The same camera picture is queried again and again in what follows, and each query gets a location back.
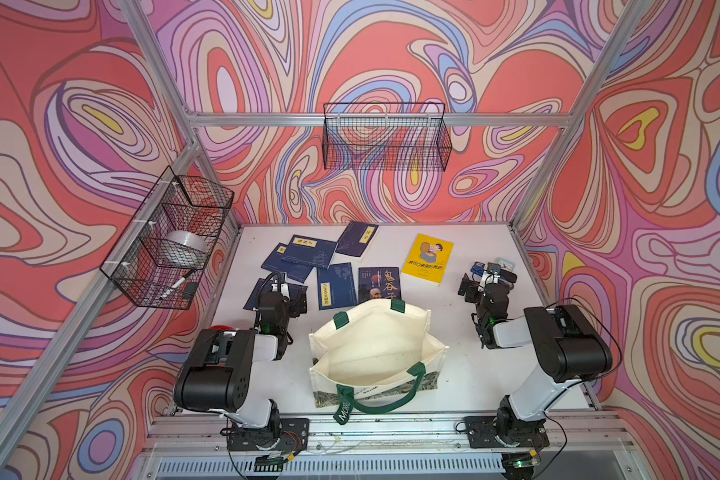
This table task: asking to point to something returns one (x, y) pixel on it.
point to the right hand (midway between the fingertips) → (480, 282)
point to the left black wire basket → (191, 203)
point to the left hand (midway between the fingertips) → (289, 290)
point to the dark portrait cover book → (381, 282)
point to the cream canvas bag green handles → (375, 358)
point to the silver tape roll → (184, 248)
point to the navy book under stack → (296, 271)
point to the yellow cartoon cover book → (428, 260)
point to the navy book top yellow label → (310, 251)
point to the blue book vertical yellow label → (336, 286)
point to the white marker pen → (179, 282)
